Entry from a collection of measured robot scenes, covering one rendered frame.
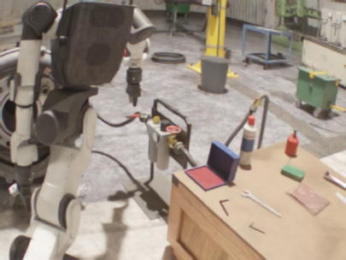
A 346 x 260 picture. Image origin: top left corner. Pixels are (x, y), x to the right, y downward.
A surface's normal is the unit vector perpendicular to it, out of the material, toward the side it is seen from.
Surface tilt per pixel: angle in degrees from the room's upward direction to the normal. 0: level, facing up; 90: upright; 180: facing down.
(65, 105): 34
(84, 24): 83
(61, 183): 41
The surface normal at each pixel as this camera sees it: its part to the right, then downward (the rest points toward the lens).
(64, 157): -0.11, -0.42
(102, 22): 0.60, 0.26
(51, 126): -0.23, 0.22
